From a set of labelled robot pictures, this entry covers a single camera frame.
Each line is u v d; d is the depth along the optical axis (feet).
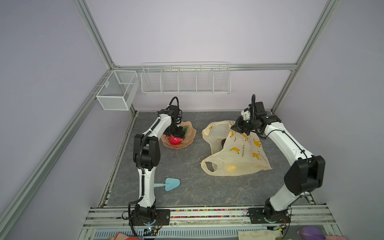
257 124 2.01
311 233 2.29
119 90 3.25
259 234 2.24
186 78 3.20
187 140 3.28
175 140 3.08
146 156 1.89
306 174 1.48
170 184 2.75
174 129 2.80
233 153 2.65
